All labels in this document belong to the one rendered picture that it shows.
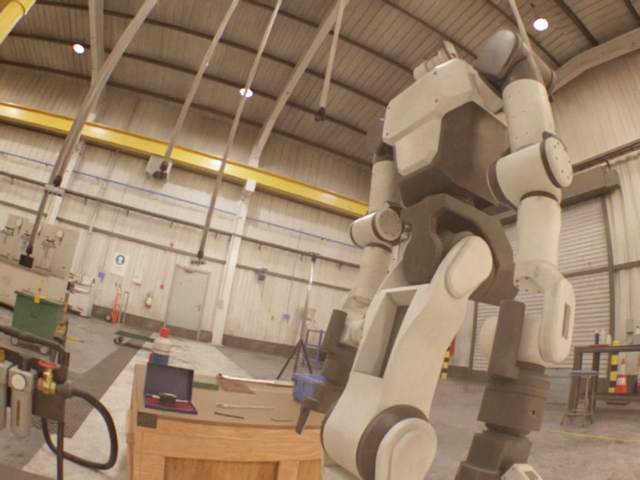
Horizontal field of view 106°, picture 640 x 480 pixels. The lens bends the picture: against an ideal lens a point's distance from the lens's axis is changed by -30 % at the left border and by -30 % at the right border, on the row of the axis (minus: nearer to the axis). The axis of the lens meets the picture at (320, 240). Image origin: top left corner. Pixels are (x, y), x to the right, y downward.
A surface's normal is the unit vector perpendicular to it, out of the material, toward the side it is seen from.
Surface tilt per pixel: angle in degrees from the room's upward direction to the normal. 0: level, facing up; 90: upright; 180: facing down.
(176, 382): 77
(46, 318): 90
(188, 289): 90
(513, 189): 143
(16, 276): 90
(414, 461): 90
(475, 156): 101
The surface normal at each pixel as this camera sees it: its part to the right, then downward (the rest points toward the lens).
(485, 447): -0.83, -0.43
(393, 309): 0.45, -0.18
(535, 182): -0.65, 0.61
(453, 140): -0.33, -0.18
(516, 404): -0.44, -0.46
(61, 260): 0.25, -0.23
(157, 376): 0.53, -0.37
